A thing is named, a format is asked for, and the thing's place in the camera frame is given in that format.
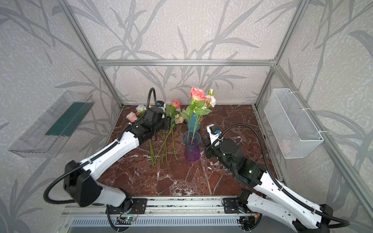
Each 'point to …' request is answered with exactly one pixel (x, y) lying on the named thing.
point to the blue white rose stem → (152, 153)
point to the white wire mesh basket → (296, 134)
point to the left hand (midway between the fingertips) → (170, 114)
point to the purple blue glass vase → (191, 139)
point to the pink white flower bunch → (132, 116)
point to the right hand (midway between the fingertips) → (205, 132)
